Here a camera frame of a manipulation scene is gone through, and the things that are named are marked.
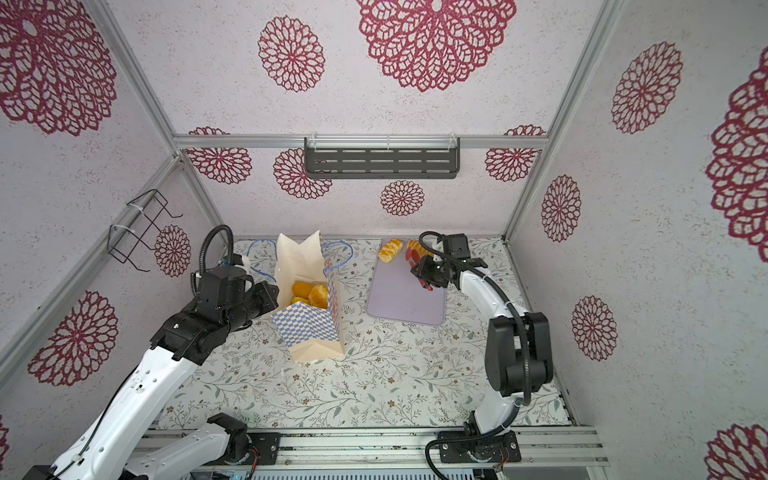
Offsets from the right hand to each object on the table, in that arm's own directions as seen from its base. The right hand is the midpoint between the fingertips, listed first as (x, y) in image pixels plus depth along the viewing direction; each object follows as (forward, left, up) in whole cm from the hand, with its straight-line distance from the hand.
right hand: (416, 266), depth 91 cm
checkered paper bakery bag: (-22, +29, -3) cm, 36 cm away
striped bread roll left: (+18, +9, -13) cm, 24 cm away
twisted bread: (-9, +30, -5) cm, 31 cm away
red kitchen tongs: (+6, +1, -2) cm, 7 cm away
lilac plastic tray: (0, +5, -16) cm, 16 cm away
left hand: (-18, +35, +10) cm, 41 cm away
